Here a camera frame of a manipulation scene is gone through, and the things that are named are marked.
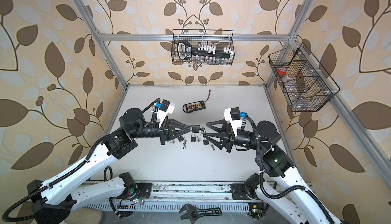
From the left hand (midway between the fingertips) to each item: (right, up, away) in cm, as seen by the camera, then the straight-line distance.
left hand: (189, 130), depth 53 cm
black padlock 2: (+7, -14, +38) cm, 41 cm away
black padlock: (-1, -13, +38) cm, 40 cm away
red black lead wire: (+10, +15, +62) cm, 64 cm away
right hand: (+6, 0, -1) cm, 6 cm away
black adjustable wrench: (+1, -40, +15) cm, 43 cm away
